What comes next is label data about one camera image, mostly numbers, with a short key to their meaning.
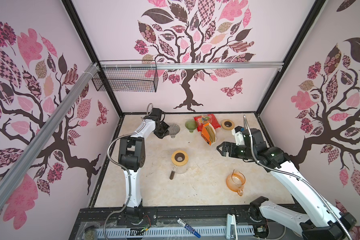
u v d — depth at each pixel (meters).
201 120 1.10
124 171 0.58
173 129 1.04
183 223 0.71
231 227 0.69
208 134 0.99
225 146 0.64
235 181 0.86
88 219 0.74
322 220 0.38
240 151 0.61
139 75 0.95
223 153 0.65
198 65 0.93
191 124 1.07
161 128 0.87
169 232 0.70
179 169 0.88
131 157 0.57
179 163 0.81
